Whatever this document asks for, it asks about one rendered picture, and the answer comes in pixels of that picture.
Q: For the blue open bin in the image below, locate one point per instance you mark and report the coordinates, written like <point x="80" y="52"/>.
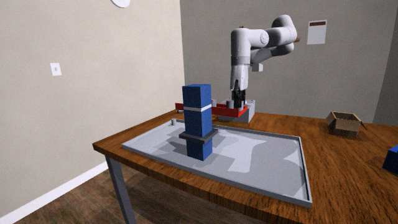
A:
<point x="391" y="160"/>

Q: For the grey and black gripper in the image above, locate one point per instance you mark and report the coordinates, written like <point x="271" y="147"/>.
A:
<point x="239" y="83"/>

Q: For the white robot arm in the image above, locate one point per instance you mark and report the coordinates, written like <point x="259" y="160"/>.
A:
<point x="269" y="43"/>

